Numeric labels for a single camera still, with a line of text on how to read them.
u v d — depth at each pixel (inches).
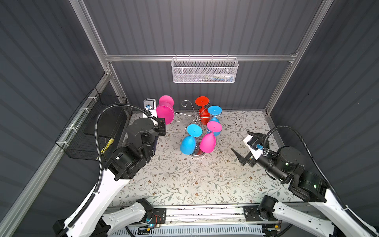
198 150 31.0
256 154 19.7
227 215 29.6
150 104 17.9
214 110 30.0
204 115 33.3
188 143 29.0
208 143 29.8
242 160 20.6
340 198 16.1
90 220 14.0
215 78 35.9
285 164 16.2
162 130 20.4
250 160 20.0
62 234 13.7
